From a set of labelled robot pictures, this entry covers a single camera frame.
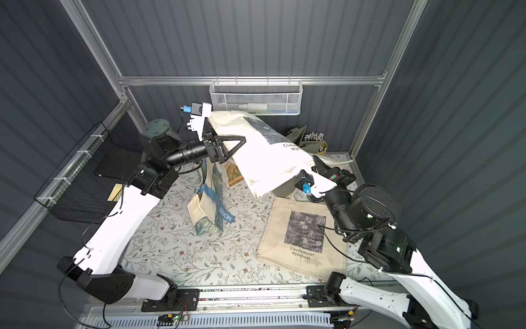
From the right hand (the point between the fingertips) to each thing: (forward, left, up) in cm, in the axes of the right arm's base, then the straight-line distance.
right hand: (324, 156), depth 48 cm
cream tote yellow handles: (+32, +32, -46) cm, 65 cm away
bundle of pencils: (+48, -9, -34) cm, 59 cm away
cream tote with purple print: (+3, 0, -51) cm, 51 cm away
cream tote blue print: (+5, +40, -48) cm, 63 cm away
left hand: (+7, +21, 0) cm, 22 cm away
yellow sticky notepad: (+2, +62, -19) cm, 65 cm away
